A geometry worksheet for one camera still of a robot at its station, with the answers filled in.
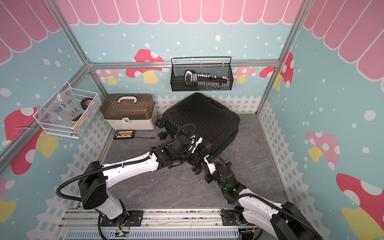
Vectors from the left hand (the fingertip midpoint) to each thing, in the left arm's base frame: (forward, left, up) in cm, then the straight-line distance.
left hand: (202, 158), depth 78 cm
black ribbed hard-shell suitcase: (+46, +3, -13) cm, 48 cm away
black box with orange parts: (+26, +55, -15) cm, 63 cm away
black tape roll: (+23, +63, +17) cm, 69 cm away
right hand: (0, 0, -7) cm, 7 cm away
